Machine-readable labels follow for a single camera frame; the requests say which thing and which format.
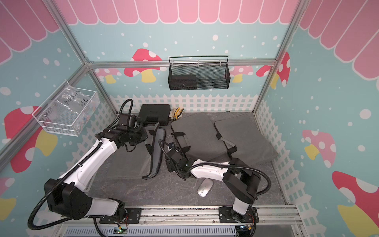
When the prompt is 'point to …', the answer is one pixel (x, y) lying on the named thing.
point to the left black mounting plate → (128, 216)
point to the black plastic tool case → (150, 114)
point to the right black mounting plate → (226, 215)
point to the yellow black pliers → (177, 112)
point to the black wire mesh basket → (199, 76)
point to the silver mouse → (205, 187)
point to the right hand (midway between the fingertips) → (170, 160)
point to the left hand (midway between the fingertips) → (147, 137)
